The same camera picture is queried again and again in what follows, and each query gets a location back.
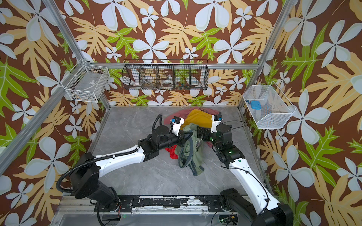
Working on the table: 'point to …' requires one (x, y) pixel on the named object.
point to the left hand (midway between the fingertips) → (192, 132)
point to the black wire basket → (166, 74)
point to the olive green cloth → (190, 152)
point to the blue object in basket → (255, 105)
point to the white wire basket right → (276, 109)
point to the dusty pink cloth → (183, 113)
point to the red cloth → (171, 151)
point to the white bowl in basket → (167, 83)
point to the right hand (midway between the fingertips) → (204, 126)
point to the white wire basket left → (86, 83)
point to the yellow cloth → (199, 117)
